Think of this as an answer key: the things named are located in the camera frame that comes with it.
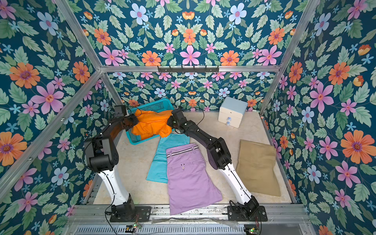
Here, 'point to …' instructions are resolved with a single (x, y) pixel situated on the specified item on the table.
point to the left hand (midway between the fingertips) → (136, 117)
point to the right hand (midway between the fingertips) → (167, 119)
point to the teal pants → (158, 171)
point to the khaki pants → (255, 168)
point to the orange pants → (151, 123)
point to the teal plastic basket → (135, 140)
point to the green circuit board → (129, 228)
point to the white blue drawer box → (231, 111)
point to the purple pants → (190, 185)
